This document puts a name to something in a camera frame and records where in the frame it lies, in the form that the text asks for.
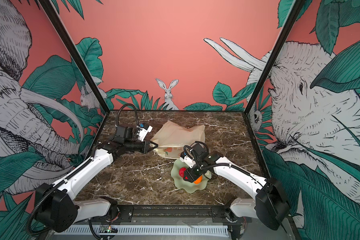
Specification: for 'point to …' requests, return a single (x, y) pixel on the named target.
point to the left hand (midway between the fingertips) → (158, 144)
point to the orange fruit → (197, 181)
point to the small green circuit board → (107, 229)
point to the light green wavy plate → (181, 183)
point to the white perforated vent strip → (144, 230)
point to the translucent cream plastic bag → (172, 139)
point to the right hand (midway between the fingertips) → (186, 173)
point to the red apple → (181, 172)
